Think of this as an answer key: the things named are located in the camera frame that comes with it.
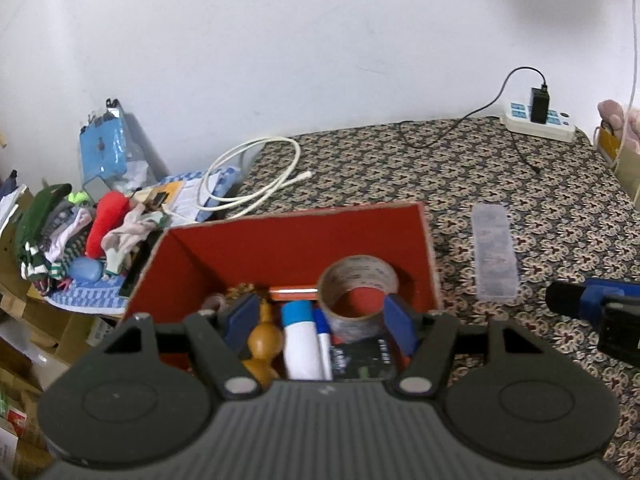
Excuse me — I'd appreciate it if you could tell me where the white coiled cable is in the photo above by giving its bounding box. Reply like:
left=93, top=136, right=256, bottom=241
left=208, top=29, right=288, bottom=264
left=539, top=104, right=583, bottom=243
left=195, top=135, right=314, bottom=213

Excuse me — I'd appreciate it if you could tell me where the white power strip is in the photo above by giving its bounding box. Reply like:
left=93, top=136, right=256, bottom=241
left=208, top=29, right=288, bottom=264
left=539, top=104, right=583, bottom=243
left=500, top=102, right=576, bottom=143

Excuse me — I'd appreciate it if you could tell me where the beige paper bag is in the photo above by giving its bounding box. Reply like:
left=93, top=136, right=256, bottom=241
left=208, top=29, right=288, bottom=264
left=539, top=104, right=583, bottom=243
left=594, top=126, right=640, bottom=208

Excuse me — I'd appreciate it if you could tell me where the pink plush toy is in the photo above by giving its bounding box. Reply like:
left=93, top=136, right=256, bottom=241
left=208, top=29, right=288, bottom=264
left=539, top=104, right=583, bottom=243
left=596, top=100, right=639, bottom=159

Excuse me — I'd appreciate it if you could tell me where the orange flat box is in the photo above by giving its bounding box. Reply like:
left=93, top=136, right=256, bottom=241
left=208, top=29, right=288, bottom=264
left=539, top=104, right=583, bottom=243
left=267, top=286, right=318, bottom=302

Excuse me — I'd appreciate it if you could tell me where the black cable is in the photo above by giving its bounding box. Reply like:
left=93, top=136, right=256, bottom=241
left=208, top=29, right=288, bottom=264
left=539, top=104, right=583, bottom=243
left=397, top=65, right=549, bottom=176

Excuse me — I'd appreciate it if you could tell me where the brown tape roll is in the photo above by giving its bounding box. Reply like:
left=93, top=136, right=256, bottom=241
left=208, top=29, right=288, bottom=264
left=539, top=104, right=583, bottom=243
left=317, top=255, right=399, bottom=344

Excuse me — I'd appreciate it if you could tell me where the blue white checkered cloth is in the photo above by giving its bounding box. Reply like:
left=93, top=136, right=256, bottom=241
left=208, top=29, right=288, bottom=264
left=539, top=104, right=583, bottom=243
left=44, top=166, right=241, bottom=316

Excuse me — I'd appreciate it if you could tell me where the blue marker pen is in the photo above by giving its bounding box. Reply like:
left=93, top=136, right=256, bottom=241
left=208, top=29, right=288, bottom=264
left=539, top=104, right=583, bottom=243
left=312, top=308, right=333, bottom=382

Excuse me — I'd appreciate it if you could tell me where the patterned tablecloth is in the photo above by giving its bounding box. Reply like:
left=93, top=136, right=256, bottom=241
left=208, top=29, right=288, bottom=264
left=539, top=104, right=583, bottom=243
left=260, top=118, right=639, bottom=479

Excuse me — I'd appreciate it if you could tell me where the pine cone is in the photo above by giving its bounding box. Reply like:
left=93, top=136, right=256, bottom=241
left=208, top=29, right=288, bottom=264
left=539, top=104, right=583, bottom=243
left=224, top=283, right=255, bottom=306

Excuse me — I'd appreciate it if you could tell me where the translucent plastic case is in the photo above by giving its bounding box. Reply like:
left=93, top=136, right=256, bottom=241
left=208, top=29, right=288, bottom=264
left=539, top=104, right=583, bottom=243
left=471, top=203, right=518, bottom=302

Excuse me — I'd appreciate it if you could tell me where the brown gourd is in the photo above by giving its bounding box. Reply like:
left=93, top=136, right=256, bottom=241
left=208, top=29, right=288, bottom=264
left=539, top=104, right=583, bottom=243
left=243, top=300, right=284, bottom=389

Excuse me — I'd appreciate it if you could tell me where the white tube blue cap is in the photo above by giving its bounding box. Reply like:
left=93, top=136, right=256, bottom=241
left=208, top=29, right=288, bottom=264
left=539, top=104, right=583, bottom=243
left=281, top=300, right=324, bottom=380

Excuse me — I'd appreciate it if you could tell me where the blue plastic bag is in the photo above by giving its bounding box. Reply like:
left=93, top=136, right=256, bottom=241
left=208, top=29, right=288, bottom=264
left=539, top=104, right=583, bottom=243
left=78, top=99, right=168, bottom=194

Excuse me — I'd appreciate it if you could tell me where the red plush toy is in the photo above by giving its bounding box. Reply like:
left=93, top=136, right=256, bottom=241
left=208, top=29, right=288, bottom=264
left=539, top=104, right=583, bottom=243
left=85, top=191, right=130, bottom=259

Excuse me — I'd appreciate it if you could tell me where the black power adapter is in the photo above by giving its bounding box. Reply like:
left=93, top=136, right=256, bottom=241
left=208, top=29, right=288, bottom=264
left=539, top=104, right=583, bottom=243
left=529, top=82, right=550, bottom=125

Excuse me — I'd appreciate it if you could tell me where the red cardboard box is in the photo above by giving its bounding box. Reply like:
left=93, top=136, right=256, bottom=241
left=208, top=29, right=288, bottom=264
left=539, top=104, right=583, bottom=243
left=119, top=200, right=444, bottom=376

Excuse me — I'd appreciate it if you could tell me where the green striped cloth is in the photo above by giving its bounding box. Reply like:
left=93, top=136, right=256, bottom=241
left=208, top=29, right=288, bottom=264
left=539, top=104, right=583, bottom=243
left=14, top=183, right=72, bottom=284

